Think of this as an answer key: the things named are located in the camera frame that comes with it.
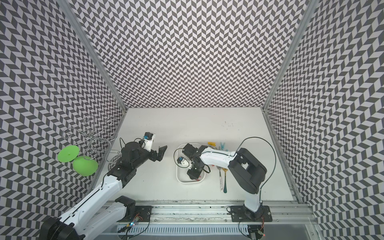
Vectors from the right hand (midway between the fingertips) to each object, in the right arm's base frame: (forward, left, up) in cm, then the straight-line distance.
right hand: (195, 176), depth 85 cm
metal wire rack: (+7, +42, +31) cm, 53 cm away
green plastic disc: (-3, +49, +34) cm, 60 cm away
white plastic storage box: (-1, +7, +3) cm, 8 cm away
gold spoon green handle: (-4, -17, 0) cm, 18 cm away
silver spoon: (-4, -15, 0) cm, 15 cm away
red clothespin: (-4, -2, +7) cm, 8 cm away
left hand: (+12, +19, +16) cm, 28 cm away
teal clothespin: (+19, -18, +1) cm, 26 cm away
